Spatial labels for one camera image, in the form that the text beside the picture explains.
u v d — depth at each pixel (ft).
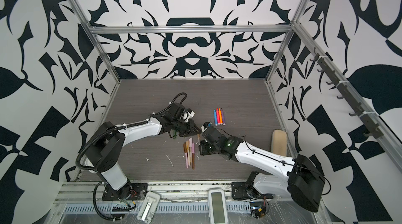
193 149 2.80
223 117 3.25
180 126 2.49
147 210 2.25
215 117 3.25
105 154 1.51
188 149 2.85
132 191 2.38
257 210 2.34
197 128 2.71
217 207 2.22
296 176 1.37
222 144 1.99
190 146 2.89
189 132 2.53
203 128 2.48
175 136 2.45
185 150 2.85
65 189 2.53
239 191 2.43
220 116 3.26
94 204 2.25
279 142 2.86
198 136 2.71
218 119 3.24
